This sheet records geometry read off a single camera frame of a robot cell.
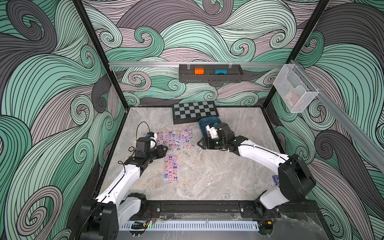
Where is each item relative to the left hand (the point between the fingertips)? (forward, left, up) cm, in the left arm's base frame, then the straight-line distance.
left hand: (165, 147), depth 84 cm
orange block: (+41, -20, +24) cm, 51 cm away
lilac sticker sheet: (-8, -3, -11) cm, 14 cm away
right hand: (+3, -23, 0) cm, 23 cm away
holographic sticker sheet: (+12, -12, -11) cm, 20 cm away
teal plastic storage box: (+28, -26, -10) cm, 39 cm away
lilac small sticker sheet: (+10, -4, -10) cm, 15 cm away
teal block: (+43, -36, +23) cm, 61 cm away
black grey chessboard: (+33, -17, -7) cm, 38 cm away
